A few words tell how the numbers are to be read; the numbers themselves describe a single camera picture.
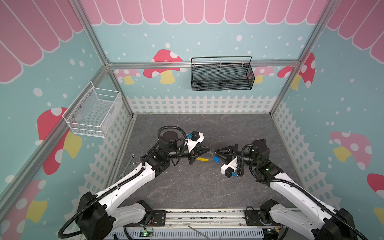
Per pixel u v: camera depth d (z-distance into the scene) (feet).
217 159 2.32
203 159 2.40
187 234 2.33
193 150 1.98
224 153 2.15
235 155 2.05
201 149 2.11
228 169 1.95
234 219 2.49
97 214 1.27
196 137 1.87
